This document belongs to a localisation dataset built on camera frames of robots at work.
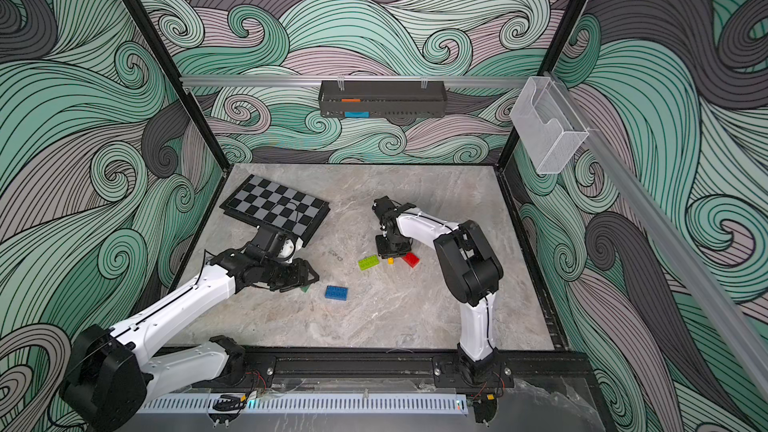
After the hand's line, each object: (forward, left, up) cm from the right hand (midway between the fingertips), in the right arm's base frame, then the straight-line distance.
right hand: (391, 254), depth 94 cm
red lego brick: (-2, -6, +1) cm, 7 cm away
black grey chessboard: (+19, +45, +4) cm, 48 cm away
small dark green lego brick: (-11, +26, 0) cm, 29 cm away
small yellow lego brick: (-3, 0, +1) cm, 3 cm away
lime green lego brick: (-2, +8, 0) cm, 8 cm away
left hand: (-12, +22, +10) cm, 27 cm away
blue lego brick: (-13, +17, +1) cm, 21 cm away
